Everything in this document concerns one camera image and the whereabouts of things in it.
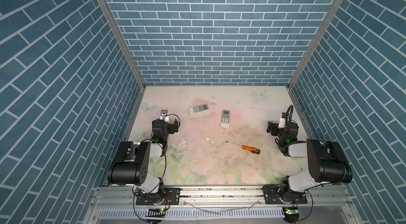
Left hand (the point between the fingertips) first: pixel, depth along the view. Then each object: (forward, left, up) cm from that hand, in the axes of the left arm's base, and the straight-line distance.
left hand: (167, 118), depth 94 cm
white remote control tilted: (+11, -18, -5) cm, 22 cm away
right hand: (-2, -66, 0) cm, 66 cm away
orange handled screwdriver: (-19, -50, -5) cm, 53 cm away
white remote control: (+3, -36, -4) cm, 36 cm away
